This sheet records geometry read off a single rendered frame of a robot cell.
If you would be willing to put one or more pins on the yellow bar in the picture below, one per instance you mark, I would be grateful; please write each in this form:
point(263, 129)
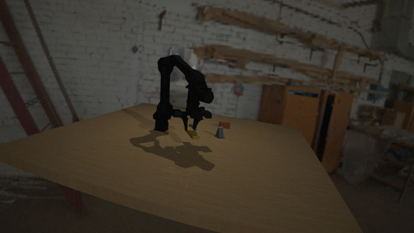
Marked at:
point(192, 133)

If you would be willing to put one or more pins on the reddish-brown block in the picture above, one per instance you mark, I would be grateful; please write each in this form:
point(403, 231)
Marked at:
point(224, 124)

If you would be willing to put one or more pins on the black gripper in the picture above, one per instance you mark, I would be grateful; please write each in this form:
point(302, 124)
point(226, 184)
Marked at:
point(183, 115)

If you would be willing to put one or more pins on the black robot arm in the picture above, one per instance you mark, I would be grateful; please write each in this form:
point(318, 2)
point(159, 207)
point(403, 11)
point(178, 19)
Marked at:
point(197, 90)

